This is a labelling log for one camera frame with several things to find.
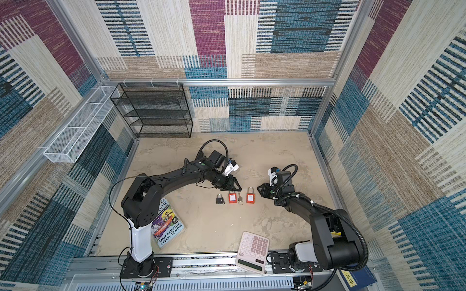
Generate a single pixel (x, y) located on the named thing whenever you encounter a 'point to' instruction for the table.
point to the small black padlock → (219, 200)
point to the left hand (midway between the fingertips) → (239, 187)
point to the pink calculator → (252, 251)
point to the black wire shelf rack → (154, 110)
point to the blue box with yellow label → (358, 279)
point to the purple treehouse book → (167, 225)
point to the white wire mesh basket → (70, 143)
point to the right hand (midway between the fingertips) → (259, 190)
